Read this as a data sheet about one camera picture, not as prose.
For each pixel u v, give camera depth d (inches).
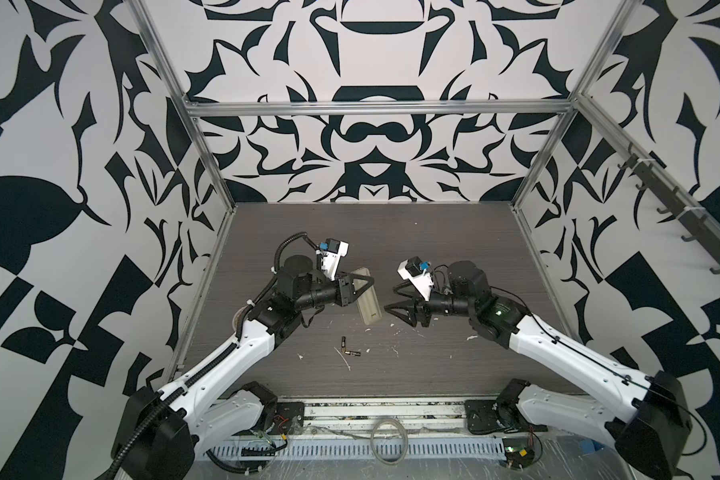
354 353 33.0
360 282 27.4
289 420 28.7
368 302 27.6
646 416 15.2
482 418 29.3
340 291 25.0
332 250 26.0
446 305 24.6
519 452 27.7
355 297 26.0
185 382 16.8
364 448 25.5
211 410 21.1
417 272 24.2
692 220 23.1
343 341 34.0
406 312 25.2
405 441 28.1
